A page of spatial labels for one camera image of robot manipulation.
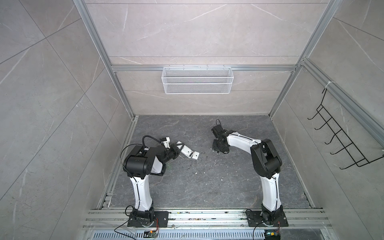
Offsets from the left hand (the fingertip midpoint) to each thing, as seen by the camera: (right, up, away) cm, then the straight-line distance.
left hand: (184, 142), depth 94 cm
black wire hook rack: (+73, -3, -36) cm, 81 cm away
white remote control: (+2, -6, -1) cm, 6 cm away
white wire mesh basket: (+9, +42, +6) cm, 43 cm away
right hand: (+22, -4, +7) cm, 23 cm away
